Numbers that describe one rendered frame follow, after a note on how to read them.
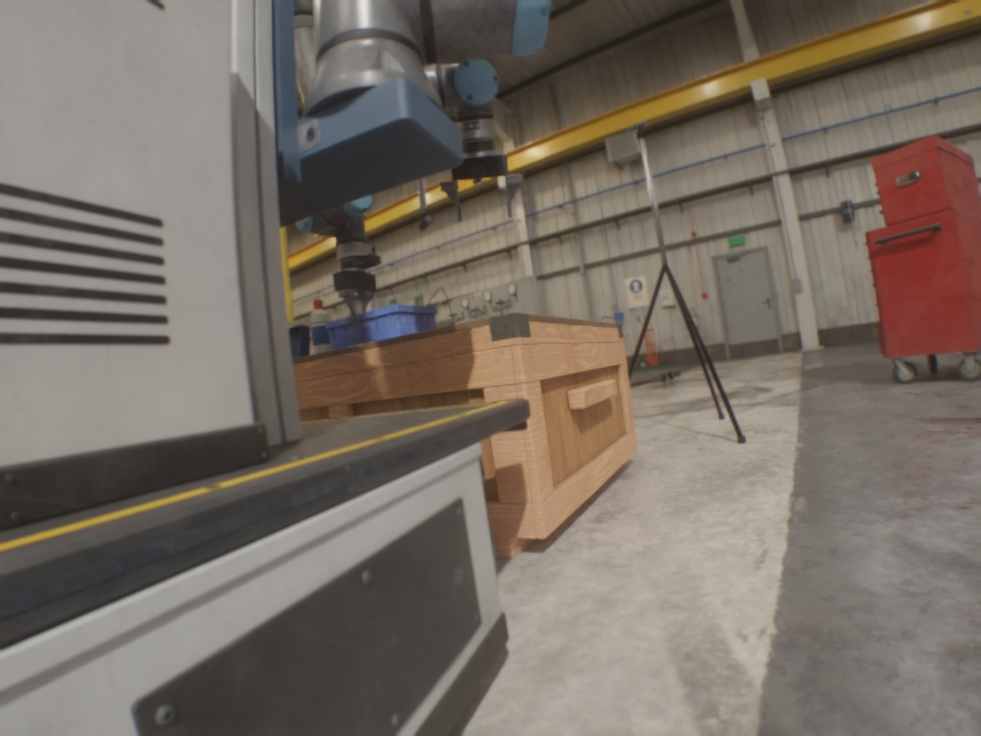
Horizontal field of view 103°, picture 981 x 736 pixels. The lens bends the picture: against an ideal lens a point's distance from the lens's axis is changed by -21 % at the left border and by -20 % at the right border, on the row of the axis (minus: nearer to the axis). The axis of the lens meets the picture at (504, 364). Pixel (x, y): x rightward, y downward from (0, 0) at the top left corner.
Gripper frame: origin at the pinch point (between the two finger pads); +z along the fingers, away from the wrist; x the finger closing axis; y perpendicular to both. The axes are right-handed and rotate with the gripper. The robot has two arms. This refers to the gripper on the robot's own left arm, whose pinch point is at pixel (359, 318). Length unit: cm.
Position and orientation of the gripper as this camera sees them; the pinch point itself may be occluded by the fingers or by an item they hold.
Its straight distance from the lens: 145.2
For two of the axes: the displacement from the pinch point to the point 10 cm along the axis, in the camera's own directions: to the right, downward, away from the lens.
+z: 1.3, 9.9, -0.2
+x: -4.6, 0.5, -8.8
